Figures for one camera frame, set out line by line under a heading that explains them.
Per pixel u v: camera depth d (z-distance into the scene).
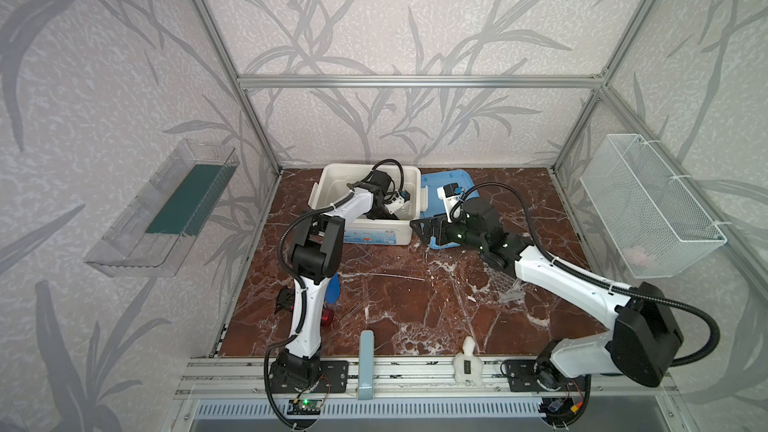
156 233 0.63
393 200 0.92
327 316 0.80
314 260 0.57
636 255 0.72
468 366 0.72
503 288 0.88
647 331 0.41
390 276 0.91
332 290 0.89
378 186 0.85
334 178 1.00
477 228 0.61
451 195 0.69
